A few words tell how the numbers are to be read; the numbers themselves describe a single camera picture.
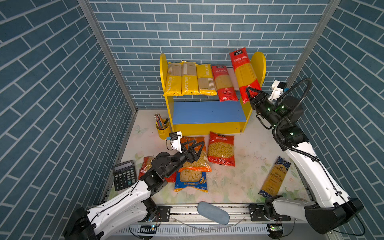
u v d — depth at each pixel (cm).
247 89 61
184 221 73
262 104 56
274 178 84
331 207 38
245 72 65
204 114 105
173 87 72
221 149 94
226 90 71
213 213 72
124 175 85
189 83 75
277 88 56
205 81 76
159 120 94
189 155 60
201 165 84
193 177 83
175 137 61
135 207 60
